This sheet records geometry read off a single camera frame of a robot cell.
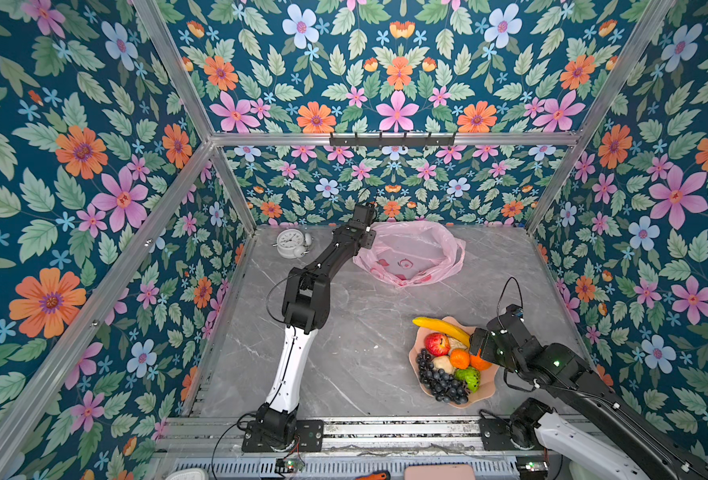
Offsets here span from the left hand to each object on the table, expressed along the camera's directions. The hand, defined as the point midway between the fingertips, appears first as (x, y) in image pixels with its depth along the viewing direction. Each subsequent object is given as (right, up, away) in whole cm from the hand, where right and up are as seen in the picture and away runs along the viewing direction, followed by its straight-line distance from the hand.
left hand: (366, 223), depth 104 cm
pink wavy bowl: (+27, -31, -16) cm, 44 cm away
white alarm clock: (-29, -7, +7) cm, 30 cm away
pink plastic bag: (+17, -10, +8) cm, 22 cm away
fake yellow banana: (+24, -32, -18) cm, 44 cm away
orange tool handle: (+4, -62, -37) cm, 72 cm away
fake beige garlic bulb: (+22, -41, -24) cm, 52 cm away
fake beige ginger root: (+26, -37, -21) cm, 49 cm away
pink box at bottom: (+18, -62, -35) cm, 74 cm away
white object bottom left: (-39, -61, -37) cm, 81 cm away
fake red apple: (+21, -36, -22) cm, 47 cm away
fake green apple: (+28, -43, -27) cm, 58 cm away
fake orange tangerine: (+25, -38, -27) cm, 53 cm away
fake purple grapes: (+21, -44, -31) cm, 58 cm away
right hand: (+31, -35, -27) cm, 54 cm away
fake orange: (+31, -40, -26) cm, 57 cm away
